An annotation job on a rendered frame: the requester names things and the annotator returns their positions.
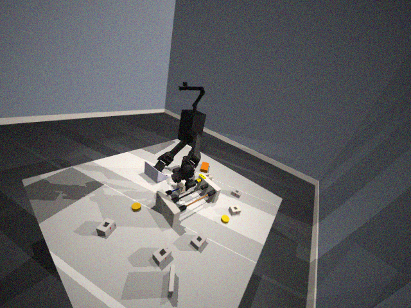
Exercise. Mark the orange rectangular block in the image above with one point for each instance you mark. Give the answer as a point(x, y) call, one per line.
point(204, 167)

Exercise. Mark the yellow short cylinder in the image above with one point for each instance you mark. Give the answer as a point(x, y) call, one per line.
point(136, 206)
point(225, 219)

